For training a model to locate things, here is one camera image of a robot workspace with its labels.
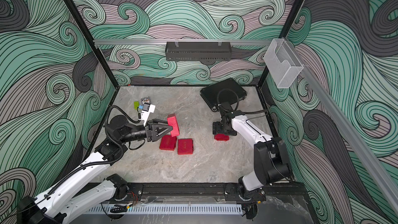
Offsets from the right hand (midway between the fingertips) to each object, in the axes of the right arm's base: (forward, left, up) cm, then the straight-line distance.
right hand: (220, 131), depth 88 cm
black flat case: (+15, -4, +19) cm, 24 cm away
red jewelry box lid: (-11, +23, +30) cm, 39 cm away
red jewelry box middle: (-7, +20, -3) cm, 22 cm away
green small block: (+24, +56, -4) cm, 61 cm away
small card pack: (+28, +51, -4) cm, 58 cm away
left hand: (-11, +24, +26) cm, 37 cm away
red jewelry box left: (-5, +30, -3) cm, 31 cm away
